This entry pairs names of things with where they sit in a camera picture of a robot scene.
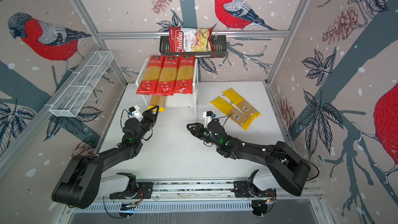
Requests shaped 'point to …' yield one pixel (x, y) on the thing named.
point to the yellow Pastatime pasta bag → (159, 100)
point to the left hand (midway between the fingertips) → (158, 106)
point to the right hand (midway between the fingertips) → (185, 130)
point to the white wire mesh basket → (82, 83)
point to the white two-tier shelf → (190, 100)
